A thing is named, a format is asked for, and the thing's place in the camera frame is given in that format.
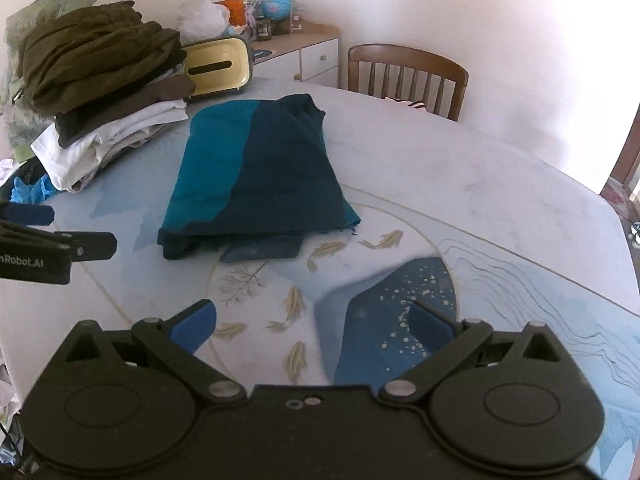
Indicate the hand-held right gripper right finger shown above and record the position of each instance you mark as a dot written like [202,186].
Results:
[430,327]

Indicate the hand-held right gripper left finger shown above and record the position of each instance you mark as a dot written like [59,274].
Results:
[195,325]

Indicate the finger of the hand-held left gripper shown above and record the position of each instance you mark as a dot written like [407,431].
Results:
[27,215]
[95,246]

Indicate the teal knit sweater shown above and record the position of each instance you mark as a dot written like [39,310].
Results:
[260,175]

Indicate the blue crumpled cloth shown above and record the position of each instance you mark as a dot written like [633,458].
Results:
[32,190]

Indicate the black bag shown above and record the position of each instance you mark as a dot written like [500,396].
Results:
[31,171]

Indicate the white folded garment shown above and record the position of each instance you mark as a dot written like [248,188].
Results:
[100,145]

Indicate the brown folded garment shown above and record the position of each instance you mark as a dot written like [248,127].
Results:
[165,90]

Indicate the olive green garment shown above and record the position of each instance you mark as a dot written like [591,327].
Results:
[90,55]

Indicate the cream tissue box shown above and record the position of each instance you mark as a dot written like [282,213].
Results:
[215,62]

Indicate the pink striped cloth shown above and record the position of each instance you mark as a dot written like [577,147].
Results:
[405,102]

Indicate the clear plastic bag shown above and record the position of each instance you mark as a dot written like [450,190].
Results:
[200,20]

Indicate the dark glass jar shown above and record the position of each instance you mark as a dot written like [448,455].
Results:
[281,26]
[263,30]

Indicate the orange item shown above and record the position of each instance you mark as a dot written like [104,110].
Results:
[235,10]

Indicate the small white drawer cabinet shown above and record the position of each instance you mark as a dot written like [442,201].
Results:
[315,60]

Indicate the blue globe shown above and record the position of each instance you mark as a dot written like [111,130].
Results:
[277,5]

